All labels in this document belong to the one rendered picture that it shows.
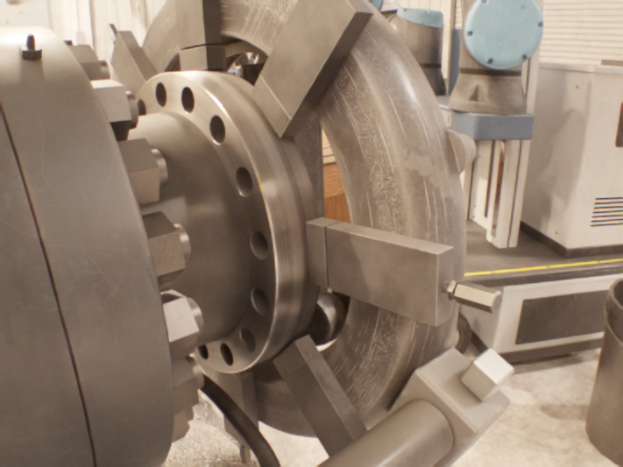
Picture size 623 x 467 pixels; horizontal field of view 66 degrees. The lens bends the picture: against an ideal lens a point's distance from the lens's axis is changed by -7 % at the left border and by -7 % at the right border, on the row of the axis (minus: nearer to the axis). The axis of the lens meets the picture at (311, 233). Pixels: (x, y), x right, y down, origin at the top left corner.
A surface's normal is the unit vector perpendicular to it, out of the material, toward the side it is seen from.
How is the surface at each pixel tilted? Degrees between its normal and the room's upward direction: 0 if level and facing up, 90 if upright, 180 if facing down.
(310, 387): 90
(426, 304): 90
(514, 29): 95
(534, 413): 0
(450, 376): 23
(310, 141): 86
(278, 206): 69
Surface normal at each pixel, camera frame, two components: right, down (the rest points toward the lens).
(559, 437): 0.00, -0.94
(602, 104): 0.18, 0.33
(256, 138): 0.51, -0.44
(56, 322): 0.66, 0.05
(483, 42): -0.22, 0.41
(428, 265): -0.73, 0.23
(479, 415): 0.26, -0.77
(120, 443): 0.65, 0.50
